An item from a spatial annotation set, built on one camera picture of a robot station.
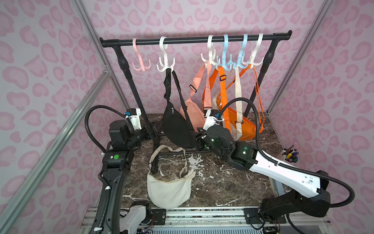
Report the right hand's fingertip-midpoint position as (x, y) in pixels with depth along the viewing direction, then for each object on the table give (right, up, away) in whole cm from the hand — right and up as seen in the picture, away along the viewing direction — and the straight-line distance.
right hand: (192, 132), depth 65 cm
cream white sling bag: (-12, -35, +15) cm, 40 cm away
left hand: (-16, +4, +2) cm, 17 cm away
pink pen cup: (+54, -14, +16) cm, 58 cm away
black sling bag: (-8, +1, +12) cm, 15 cm away
